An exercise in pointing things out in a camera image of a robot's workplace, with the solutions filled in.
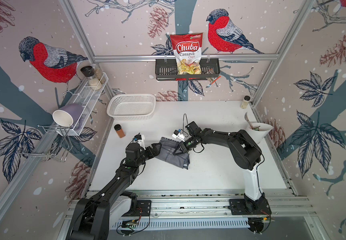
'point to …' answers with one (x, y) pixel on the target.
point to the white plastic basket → (132, 106)
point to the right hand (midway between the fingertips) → (175, 153)
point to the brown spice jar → (118, 127)
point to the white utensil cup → (258, 130)
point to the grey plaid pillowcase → (168, 146)
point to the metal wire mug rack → (51, 143)
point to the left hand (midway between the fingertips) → (159, 143)
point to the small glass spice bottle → (245, 102)
